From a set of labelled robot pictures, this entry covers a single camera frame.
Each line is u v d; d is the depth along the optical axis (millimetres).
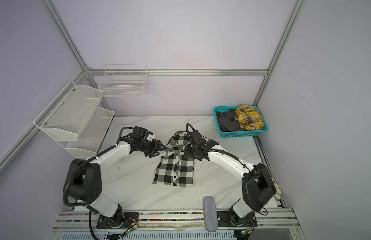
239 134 1025
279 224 745
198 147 636
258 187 435
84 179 453
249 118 1039
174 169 870
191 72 928
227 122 1048
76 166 464
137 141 713
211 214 731
